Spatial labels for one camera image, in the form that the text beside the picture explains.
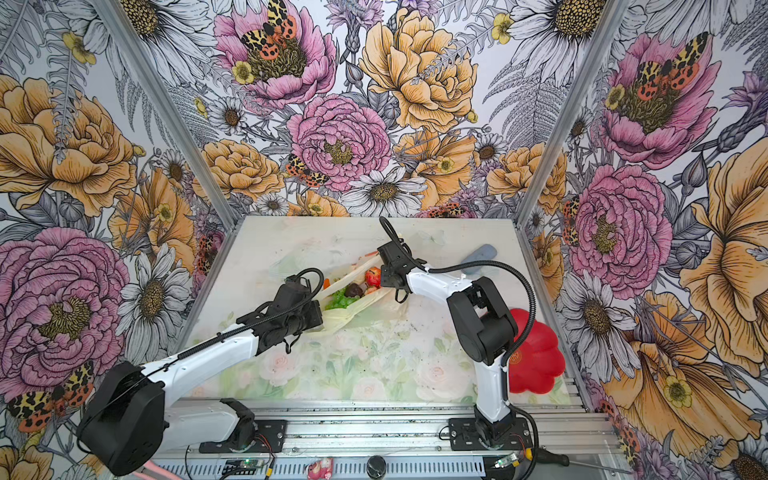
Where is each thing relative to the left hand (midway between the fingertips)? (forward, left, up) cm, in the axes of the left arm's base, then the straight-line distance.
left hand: (318, 319), depth 87 cm
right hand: (+13, -22, -2) cm, 25 cm away
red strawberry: (+16, -15, -1) cm, 22 cm away
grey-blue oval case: (+27, -55, -4) cm, 62 cm away
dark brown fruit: (+11, -9, -2) cm, 14 cm away
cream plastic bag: (+3, -16, +1) cm, 16 cm away
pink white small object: (-35, -5, -3) cm, 35 cm away
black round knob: (-35, -17, +4) cm, 40 cm away
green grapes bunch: (+7, -5, -1) cm, 9 cm away
